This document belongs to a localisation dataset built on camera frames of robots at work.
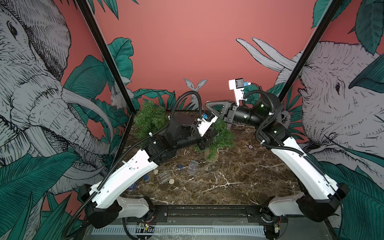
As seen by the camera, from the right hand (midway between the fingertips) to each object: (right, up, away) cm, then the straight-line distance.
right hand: (206, 106), depth 50 cm
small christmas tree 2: (+13, -14, +31) cm, 36 cm away
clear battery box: (-23, -37, +36) cm, 56 cm away
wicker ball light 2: (-17, -38, +33) cm, 54 cm away
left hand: (+4, -8, +10) cm, 13 cm away
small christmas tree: (-28, -3, +28) cm, 40 cm away
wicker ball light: (-28, -34, +38) cm, 58 cm away
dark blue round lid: (-39, -42, +33) cm, 66 cm away
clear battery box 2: (-6, -33, +41) cm, 53 cm away
